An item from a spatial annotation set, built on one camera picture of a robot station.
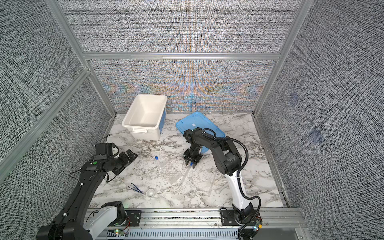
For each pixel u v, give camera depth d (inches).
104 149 24.4
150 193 31.9
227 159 22.2
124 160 28.2
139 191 32.1
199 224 28.8
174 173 34.7
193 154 31.7
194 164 33.8
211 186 32.9
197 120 45.6
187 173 34.7
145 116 46.3
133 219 29.0
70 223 15.5
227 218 28.6
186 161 34.9
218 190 32.0
